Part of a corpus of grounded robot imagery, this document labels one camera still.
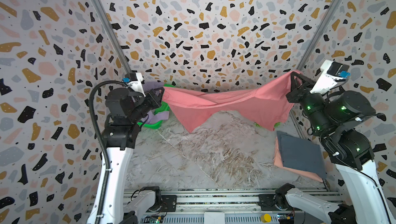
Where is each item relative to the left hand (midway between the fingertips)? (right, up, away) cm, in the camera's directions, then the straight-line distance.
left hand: (163, 86), depth 59 cm
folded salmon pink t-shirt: (+56, -39, +27) cm, 73 cm away
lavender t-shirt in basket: (-21, -15, +43) cm, 50 cm away
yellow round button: (+42, -55, +6) cm, 69 cm away
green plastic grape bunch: (+62, -20, +42) cm, 77 cm away
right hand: (+43, +3, -12) cm, 45 cm away
